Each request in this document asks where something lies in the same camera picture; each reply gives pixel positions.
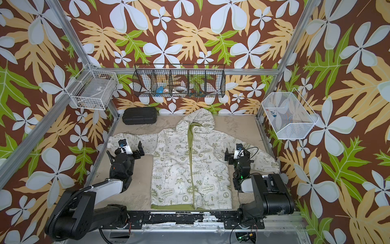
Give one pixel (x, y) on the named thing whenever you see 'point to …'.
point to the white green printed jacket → (190, 170)
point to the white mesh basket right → (290, 115)
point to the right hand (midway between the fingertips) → (235, 147)
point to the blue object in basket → (160, 89)
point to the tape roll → (166, 90)
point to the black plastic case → (139, 115)
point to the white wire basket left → (94, 89)
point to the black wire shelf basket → (179, 80)
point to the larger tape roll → (181, 89)
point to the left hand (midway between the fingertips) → (132, 141)
